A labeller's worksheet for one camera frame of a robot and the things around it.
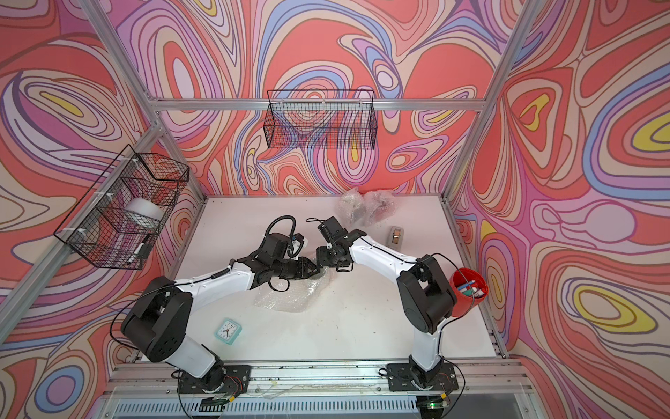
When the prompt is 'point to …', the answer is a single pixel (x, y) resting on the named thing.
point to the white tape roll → (143, 212)
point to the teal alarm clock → (229, 331)
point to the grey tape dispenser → (396, 236)
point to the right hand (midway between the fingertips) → (327, 268)
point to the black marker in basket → (143, 250)
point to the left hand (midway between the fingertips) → (322, 272)
